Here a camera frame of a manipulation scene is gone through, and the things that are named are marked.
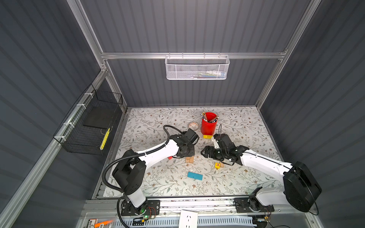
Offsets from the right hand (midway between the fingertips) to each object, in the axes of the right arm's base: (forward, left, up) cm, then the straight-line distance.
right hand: (206, 154), depth 85 cm
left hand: (+1, +9, 0) cm, 9 cm away
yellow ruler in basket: (-2, +52, +22) cm, 56 cm away
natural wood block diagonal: (-1, +9, -6) cm, 11 cm away
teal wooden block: (-10, +7, -8) cm, 15 cm away
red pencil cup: (+24, -4, -6) cm, 25 cm away
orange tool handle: (-35, +55, -5) cm, 65 cm away
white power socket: (-32, +11, -3) cm, 34 cm away
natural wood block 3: (-10, -7, +8) cm, 14 cm away
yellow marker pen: (+16, -3, -5) cm, 17 cm away
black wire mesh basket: (+5, +63, +22) cm, 67 cm away
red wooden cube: (-13, +18, +25) cm, 34 cm away
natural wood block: (-4, +9, +7) cm, 12 cm away
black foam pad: (+11, +58, +23) cm, 63 cm away
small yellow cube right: (-4, -7, -6) cm, 10 cm away
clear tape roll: (+28, +7, -7) cm, 29 cm away
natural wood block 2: (-1, +11, -6) cm, 13 cm away
